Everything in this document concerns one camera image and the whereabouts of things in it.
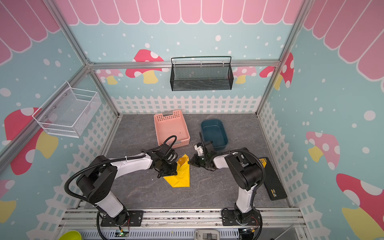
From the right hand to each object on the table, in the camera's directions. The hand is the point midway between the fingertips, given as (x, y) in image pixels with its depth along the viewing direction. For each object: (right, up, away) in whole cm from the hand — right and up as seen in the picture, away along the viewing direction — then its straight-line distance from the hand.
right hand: (187, 161), depth 93 cm
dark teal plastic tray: (+19, +19, +20) cm, 33 cm away
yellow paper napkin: (-3, -9, -5) cm, 11 cm away
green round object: (-51, -28, -24) cm, 64 cm away
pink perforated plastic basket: (-14, +23, +23) cm, 35 cm away
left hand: (-6, -7, -5) cm, 11 cm away
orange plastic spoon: (-3, +1, +1) cm, 4 cm away
